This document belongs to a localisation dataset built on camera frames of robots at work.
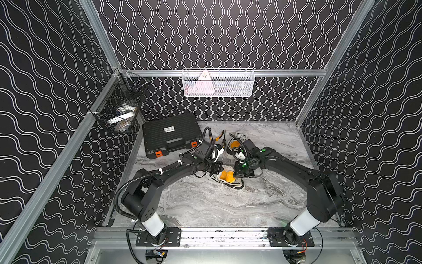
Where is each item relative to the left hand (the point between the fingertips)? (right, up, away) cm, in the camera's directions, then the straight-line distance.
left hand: (223, 166), depth 85 cm
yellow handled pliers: (-2, +15, +25) cm, 29 cm away
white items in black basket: (-46, +26, -10) cm, 54 cm away
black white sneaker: (+7, -10, -2) cm, 12 cm away
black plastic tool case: (-37, +16, +20) cm, 45 cm away
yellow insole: (+2, -5, 0) cm, 5 cm away
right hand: (+5, -4, 0) cm, 7 cm away
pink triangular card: (-10, +44, +4) cm, 45 cm away
